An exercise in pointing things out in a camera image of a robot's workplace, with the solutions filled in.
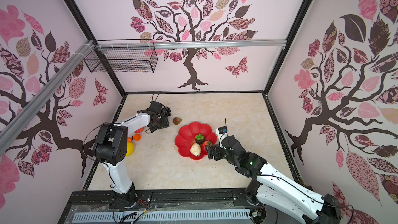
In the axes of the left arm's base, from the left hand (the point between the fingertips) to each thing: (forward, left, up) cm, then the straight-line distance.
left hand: (163, 127), depth 98 cm
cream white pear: (-17, -22, +4) cm, 28 cm away
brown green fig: (+4, -8, +1) cm, 9 cm away
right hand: (-19, -30, +14) cm, 38 cm away
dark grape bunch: (+11, -1, +3) cm, 12 cm away
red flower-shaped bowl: (-5, -16, 0) cm, 17 cm away
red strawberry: (-13, -28, +4) cm, 32 cm away
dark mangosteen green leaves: (-10, -24, +3) cm, 26 cm away
